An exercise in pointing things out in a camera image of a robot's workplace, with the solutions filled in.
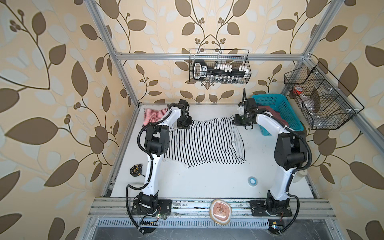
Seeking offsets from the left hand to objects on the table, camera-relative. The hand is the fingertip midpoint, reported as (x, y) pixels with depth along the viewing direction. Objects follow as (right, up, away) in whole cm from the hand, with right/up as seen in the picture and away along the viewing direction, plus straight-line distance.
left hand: (191, 125), depth 102 cm
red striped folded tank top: (-30, +7, +6) cm, 31 cm away
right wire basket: (+68, +12, -30) cm, 75 cm away
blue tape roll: (+35, -31, -19) cm, 50 cm away
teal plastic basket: (+68, +17, +11) cm, 70 cm away
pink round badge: (+15, -40, -31) cm, 53 cm away
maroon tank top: (+62, +8, +9) cm, 64 cm away
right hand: (+30, +2, -5) cm, 30 cm away
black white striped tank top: (+16, -11, -3) cm, 19 cm away
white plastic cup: (+56, -25, -26) cm, 67 cm away
